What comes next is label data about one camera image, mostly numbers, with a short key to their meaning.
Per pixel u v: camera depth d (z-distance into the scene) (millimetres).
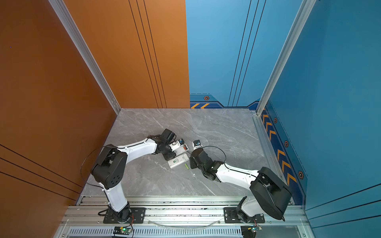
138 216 740
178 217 754
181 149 942
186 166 894
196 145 752
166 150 826
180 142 854
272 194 430
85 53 854
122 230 709
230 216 724
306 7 699
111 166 490
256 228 694
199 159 650
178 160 914
